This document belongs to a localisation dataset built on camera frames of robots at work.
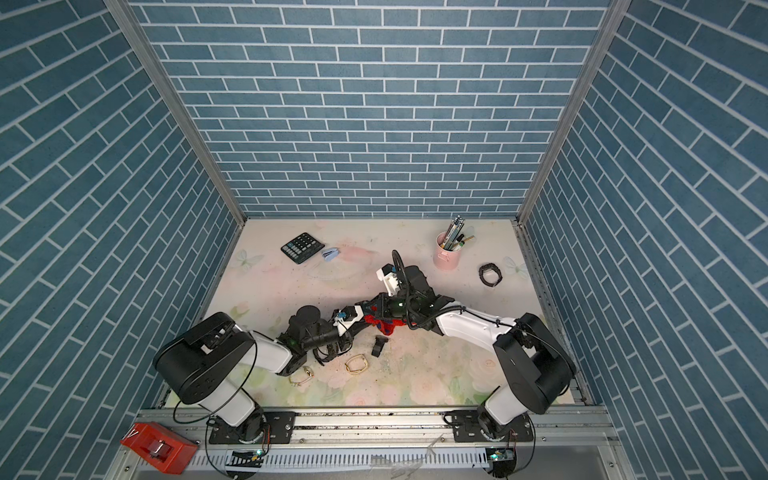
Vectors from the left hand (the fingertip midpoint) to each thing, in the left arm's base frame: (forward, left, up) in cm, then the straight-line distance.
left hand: (374, 324), depth 84 cm
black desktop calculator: (+32, +28, -5) cm, 43 cm away
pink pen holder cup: (+24, -22, +1) cm, 32 cm away
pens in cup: (+29, -26, +5) cm, 39 cm away
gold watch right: (-9, +5, -7) cm, 12 cm away
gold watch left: (-11, +18, -6) cm, 22 cm away
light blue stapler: (+30, +18, -6) cm, 36 cm away
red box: (-28, +46, -1) cm, 54 cm away
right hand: (+2, +2, +5) cm, 6 cm away
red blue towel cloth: (0, -3, -1) cm, 3 cm away
